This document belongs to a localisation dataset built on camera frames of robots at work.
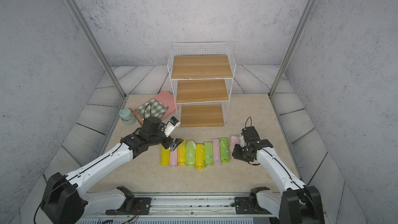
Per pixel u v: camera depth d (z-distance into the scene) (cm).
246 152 60
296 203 40
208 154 87
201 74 73
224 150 87
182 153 86
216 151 89
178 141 72
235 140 87
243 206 73
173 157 86
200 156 85
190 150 87
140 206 73
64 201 39
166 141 71
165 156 86
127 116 98
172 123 70
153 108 111
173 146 72
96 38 91
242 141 78
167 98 121
